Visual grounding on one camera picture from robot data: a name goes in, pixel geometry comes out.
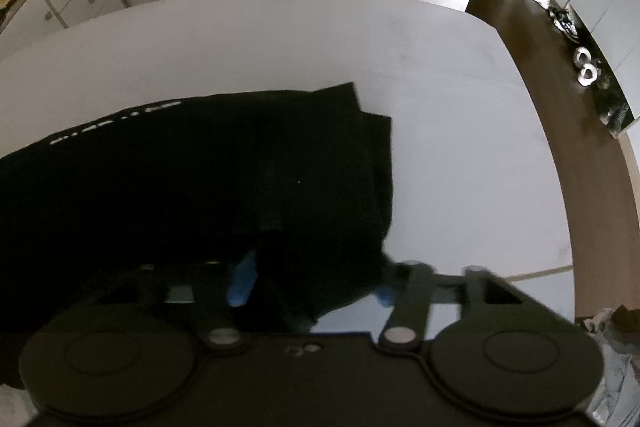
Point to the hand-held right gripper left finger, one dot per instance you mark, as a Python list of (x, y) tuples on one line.
[(242, 287)]

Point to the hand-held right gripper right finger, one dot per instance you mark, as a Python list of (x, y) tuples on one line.
[(387, 297)]

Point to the black sweater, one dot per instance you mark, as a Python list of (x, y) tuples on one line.
[(200, 167)]

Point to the pile of light clothes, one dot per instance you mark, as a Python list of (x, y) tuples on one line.
[(620, 372)]

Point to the white garment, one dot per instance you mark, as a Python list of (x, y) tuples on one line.
[(598, 318)]

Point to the printed tablecloth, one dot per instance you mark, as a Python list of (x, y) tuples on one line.
[(350, 47)]

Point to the dark shoe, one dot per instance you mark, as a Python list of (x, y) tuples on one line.
[(615, 114)]

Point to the white slipper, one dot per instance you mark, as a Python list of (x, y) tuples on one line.
[(583, 56), (589, 74)]

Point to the dark patterned sneaker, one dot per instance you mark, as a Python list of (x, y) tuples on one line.
[(569, 31), (560, 17)]

